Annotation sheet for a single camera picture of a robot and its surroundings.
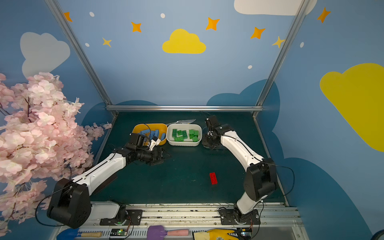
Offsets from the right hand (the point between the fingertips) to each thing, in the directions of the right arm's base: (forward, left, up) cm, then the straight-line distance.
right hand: (207, 142), depth 87 cm
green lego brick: (+15, +23, -13) cm, 30 cm away
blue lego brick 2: (+14, +37, -13) cm, 41 cm away
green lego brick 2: (+15, +16, -13) cm, 25 cm away
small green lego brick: (+16, +19, -13) cm, 28 cm away
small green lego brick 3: (+13, +10, -12) cm, 21 cm away
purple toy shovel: (-44, +23, -13) cm, 51 cm away
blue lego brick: (+13, +44, -10) cm, 47 cm away
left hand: (-11, +22, 0) cm, 25 cm away
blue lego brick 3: (+11, +30, -11) cm, 34 cm away
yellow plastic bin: (+15, +41, -12) cm, 46 cm away
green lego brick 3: (+15, +7, -11) cm, 20 cm away
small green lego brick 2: (+10, +19, -13) cm, 25 cm away
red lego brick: (-18, -5, -14) cm, 23 cm away
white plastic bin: (+8, +13, -14) cm, 21 cm away
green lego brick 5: (+18, +11, -14) cm, 26 cm away
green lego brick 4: (+11, +8, -13) cm, 19 cm away
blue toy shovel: (-47, +65, -13) cm, 81 cm away
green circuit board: (-45, +42, -14) cm, 64 cm away
